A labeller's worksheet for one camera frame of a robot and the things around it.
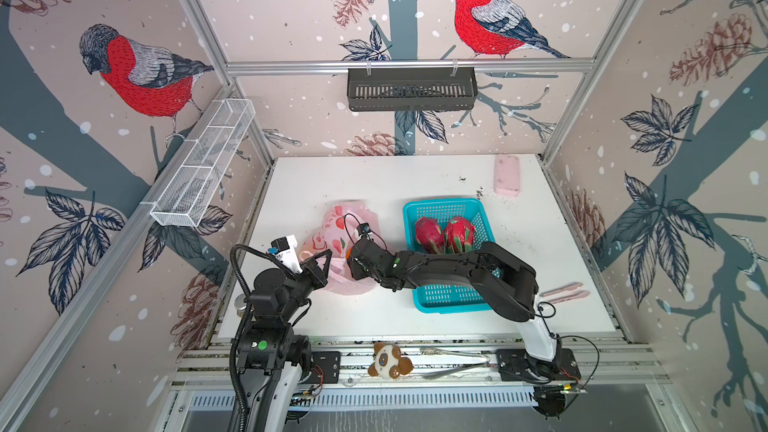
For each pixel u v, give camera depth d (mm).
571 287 860
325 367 731
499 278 549
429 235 901
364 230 796
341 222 839
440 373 732
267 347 518
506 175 1141
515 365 732
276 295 531
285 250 643
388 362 721
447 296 856
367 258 674
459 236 885
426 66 973
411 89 1037
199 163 765
